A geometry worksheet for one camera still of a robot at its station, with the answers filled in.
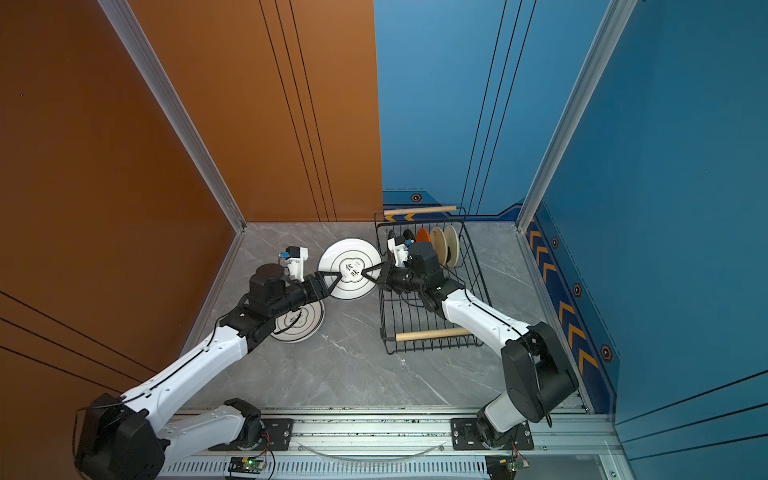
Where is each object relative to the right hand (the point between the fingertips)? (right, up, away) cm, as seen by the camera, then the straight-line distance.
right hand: (361, 275), depth 77 cm
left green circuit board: (-25, -45, -7) cm, 52 cm away
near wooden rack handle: (+18, -14, -6) cm, 23 cm away
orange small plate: (+19, +12, +26) cm, 34 cm away
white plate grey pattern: (-18, -17, +12) cm, 28 cm away
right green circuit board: (+35, -45, -7) cm, 58 cm away
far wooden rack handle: (+17, +20, +22) cm, 34 cm away
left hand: (-6, 0, 0) cm, 6 cm away
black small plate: (+14, +12, +26) cm, 31 cm away
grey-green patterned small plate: (+8, +12, +28) cm, 32 cm away
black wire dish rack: (+11, -13, +14) cm, 22 cm away
